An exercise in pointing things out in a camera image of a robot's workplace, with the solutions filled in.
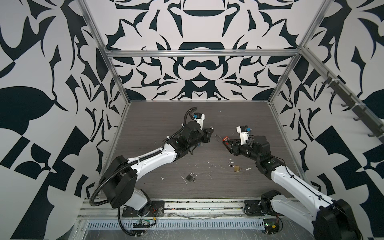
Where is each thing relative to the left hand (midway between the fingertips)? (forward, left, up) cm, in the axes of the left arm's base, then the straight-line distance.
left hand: (213, 126), depth 78 cm
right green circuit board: (-41, -25, -24) cm, 54 cm away
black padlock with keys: (-18, +12, -22) cm, 31 cm away
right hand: (-6, -6, -5) cm, 10 cm away
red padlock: (+5, -11, -22) cm, 25 cm away
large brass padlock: (-14, -14, -22) cm, 30 cm away
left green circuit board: (-39, +34, -20) cm, 55 cm away
